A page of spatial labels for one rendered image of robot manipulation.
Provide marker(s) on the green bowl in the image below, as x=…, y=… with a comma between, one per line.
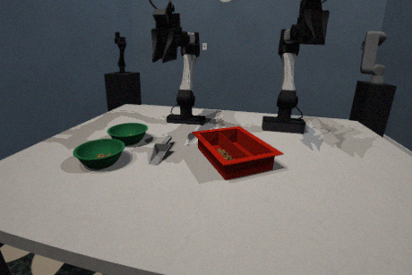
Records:
x=88, y=151
x=123, y=131

